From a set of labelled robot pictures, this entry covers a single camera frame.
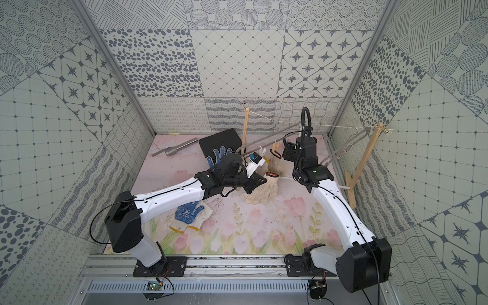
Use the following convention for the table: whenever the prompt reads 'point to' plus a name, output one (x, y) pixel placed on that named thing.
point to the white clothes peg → (262, 150)
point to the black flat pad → (229, 139)
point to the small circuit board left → (154, 290)
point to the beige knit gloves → (262, 194)
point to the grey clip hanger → (269, 140)
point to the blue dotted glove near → (192, 215)
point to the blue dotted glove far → (218, 156)
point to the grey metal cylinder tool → (173, 150)
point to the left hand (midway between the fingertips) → (272, 184)
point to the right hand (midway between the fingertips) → (293, 147)
